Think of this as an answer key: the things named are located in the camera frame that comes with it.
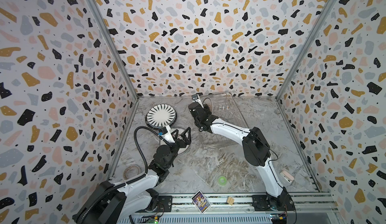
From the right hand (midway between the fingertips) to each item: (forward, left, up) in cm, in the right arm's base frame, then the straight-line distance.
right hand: (199, 102), depth 92 cm
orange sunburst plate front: (-6, -6, +3) cm, 9 cm away
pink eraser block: (-37, -48, -18) cm, 63 cm away
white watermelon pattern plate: (-24, +11, -18) cm, 32 cm away
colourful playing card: (-50, -2, -17) cm, 53 cm away
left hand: (-20, +7, +3) cm, 21 cm away
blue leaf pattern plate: (+3, +29, -18) cm, 34 cm away
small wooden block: (-49, -16, -19) cm, 55 cm away
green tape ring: (-39, -15, -20) cm, 46 cm away
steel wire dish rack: (+8, -17, -14) cm, 24 cm away
